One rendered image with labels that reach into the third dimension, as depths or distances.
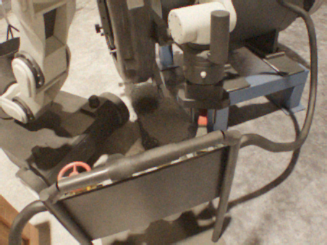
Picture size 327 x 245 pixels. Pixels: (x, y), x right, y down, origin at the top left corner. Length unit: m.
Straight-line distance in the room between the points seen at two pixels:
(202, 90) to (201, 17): 0.17
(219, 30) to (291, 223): 0.79
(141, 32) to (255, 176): 0.73
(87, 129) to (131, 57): 0.38
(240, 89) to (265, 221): 0.56
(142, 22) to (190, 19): 0.37
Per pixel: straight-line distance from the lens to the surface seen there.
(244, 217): 1.00
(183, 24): 0.45
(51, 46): 0.83
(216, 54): 0.46
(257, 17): 1.16
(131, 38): 0.84
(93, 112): 1.12
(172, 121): 1.30
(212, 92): 0.55
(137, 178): 0.48
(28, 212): 0.60
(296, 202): 1.09
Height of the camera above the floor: 0.88
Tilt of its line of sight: 43 degrees down
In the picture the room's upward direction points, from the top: 7 degrees counter-clockwise
